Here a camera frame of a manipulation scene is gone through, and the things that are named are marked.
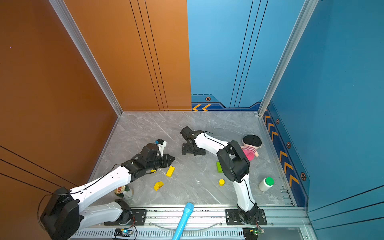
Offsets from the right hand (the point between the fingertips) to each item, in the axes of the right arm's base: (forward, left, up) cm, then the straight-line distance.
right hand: (190, 153), depth 95 cm
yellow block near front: (-20, +17, -1) cm, 27 cm away
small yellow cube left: (-19, +17, +17) cm, 31 cm away
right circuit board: (-42, -30, -3) cm, 52 cm away
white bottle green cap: (-22, -40, +6) cm, 46 cm away
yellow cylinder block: (-19, -18, 0) cm, 26 cm away
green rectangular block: (-10, -17, 0) cm, 20 cm away
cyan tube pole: (-32, 0, +1) cm, 32 cm away
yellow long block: (-12, +11, 0) cm, 17 cm away
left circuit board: (-41, +31, -3) cm, 51 cm away
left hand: (-9, +7, +10) cm, 16 cm away
